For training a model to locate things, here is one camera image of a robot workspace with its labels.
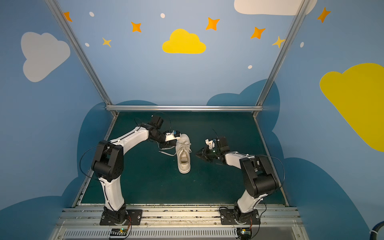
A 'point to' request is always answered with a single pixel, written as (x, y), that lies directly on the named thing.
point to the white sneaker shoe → (183, 153)
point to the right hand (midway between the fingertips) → (196, 153)
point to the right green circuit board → (245, 233)
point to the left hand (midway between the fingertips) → (173, 141)
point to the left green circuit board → (118, 232)
